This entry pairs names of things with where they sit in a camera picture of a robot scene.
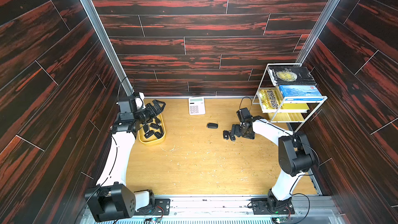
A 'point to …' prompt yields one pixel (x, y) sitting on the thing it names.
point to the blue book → (286, 90)
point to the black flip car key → (154, 125)
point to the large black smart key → (212, 125)
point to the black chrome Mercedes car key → (157, 121)
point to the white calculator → (196, 106)
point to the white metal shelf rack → (287, 115)
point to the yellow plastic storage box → (152, 140)
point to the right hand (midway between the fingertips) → (242, 132)
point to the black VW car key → (225, 135)
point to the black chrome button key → (232, 137)
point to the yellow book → (270, 98)
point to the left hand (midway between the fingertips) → (161, 107)
